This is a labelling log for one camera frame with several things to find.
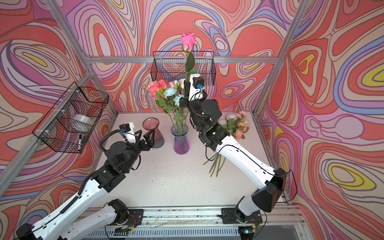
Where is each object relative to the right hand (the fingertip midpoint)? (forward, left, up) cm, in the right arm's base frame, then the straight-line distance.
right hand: (185, 84), depth 59 cm
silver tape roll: (+1, +52, -18) cm, 55 cm away
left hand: (-8, +18, -19) cm, 27 cm away
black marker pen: (-10, +53, -25) cm, 59 cm away
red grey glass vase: (+8, +22, -32) cm, 40 cm away
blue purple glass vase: (+4, +6, -47) cm, 48 cm away
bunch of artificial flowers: (+17, -35, -46) cm, 60 cm away
